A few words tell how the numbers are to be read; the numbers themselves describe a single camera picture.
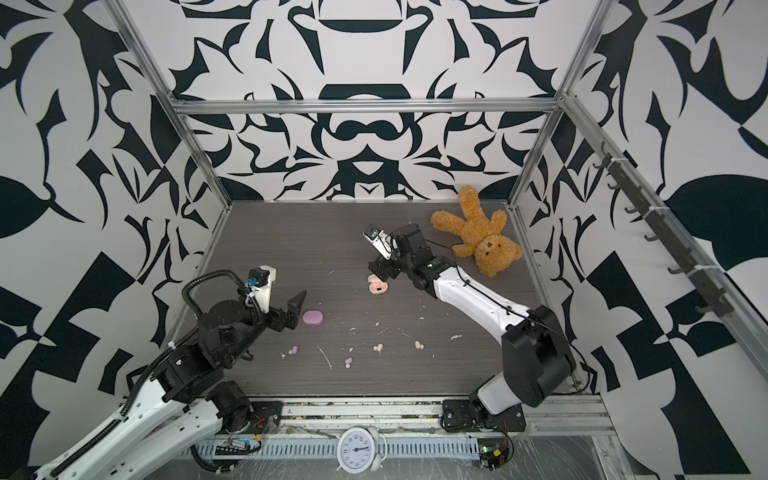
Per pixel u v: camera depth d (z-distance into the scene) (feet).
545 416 2.49
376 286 3.16
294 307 2.06
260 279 1.90
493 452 2.34
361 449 2.25
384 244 2.34
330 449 2.34
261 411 2.47
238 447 2.28
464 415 2.44
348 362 2.71
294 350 2.77
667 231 1.81
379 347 2.78
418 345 2.79
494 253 3.16
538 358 1.41
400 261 2.33
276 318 2.07
